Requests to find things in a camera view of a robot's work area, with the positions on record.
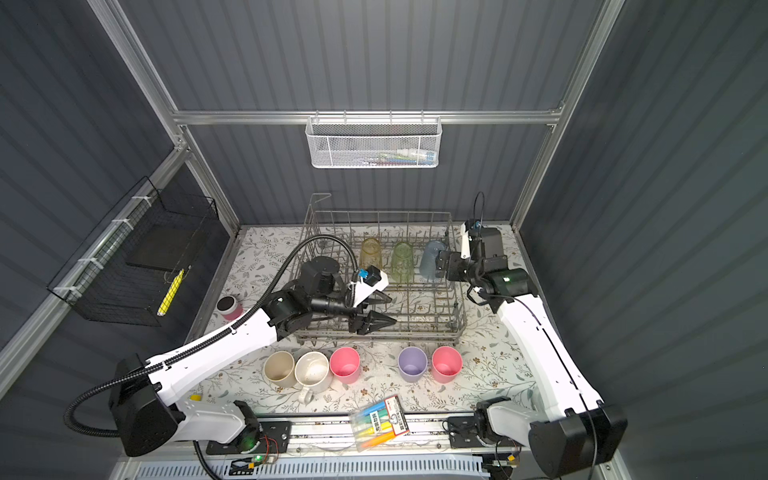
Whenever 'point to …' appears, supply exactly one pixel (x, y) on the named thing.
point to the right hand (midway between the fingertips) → (458, 262)
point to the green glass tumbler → (402, 263)
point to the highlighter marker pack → (378, 423)
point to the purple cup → (412, 364)
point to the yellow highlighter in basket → (178, 278)
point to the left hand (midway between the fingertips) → (395, 310)
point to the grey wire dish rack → (427, 311)
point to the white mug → (312, 373)
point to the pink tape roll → (229, 307)
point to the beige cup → (279, 369)
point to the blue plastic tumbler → (427, 263)
